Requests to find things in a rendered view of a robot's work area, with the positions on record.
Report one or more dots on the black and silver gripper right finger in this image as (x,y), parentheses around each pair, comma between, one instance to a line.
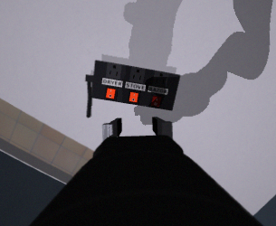
(162,127)

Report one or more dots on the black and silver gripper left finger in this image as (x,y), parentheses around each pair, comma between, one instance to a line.
(112,129)

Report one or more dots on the black power strip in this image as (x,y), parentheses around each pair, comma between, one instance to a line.
(132,85)

